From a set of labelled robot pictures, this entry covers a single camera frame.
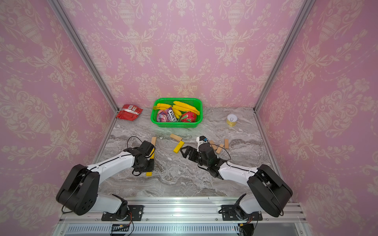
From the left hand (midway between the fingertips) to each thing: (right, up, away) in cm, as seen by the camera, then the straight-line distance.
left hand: (151, 169), depth 89 cm
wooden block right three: (+48, +14, +11) cm, 51 cm away
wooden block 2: (+12, +18, +14) cm, 26 cm away
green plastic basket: (+28, +44, +28) cm, 59 cm away
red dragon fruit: (+22, +33, +17) cm, 43 cm away
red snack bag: (-25, +37, +27) cm, 52 cm away
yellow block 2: (-1, -2, -3) cm, 4 cm away
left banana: (+1, +41, +24) cm, 47 cm away
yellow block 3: (+15, +12, +10) cm, 22 cm away
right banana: (+16, +41, +24) cm, 50 cm away
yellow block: (+4, +11, -11) cm, 16 cm away
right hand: (+19, +10, -6) cm, 22 cm away
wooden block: (-2, +16, +13) cm, 21 cm away
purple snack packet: (+6, +33, +18) cm, 38 cm away
